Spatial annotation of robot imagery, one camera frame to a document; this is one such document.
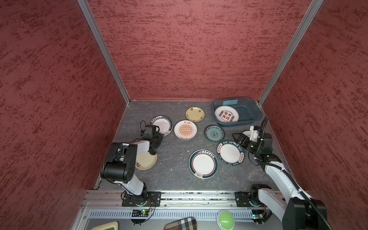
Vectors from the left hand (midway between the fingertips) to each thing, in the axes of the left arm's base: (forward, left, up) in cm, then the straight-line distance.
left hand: (163, 138), depth 97 cm
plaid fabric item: (-47, -19, +3) cm, 51 cm away
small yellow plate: (+21, -22, +1) cm, 31 cm away
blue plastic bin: (+28, -68, -1) cm, 74 cm away
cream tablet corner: (-48, +17, 0) cm, 51 cm away
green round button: (-46, -36, +1) cm, 58 cm away
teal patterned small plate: (+4, -36, 0) cm, 37 cm away
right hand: (-6, -46, +11) cm, 48 cm away
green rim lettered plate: (-10, -46, -2) cm, 47 cm away
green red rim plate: (-17, -27, -2) cm, 32 cm away
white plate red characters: (+23, -49, 0) cm, 54 cm away
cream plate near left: (-16, +9, -1) cm, 19 cm away
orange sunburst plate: (+7, -15, -1) cm, 17 cm away
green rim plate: (+13, 0, -1) cm, 13 cm away
